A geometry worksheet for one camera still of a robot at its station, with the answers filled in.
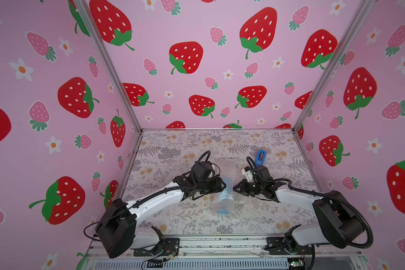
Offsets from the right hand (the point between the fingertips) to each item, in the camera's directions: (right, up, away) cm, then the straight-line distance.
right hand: (230, 191), depth 85 cm
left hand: (-4, +4, -6) cm, 8 cm away
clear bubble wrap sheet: (-4, -6, -4) cm, 8 cm away
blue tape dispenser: (+20, +16, +16) cm, 31 cm away
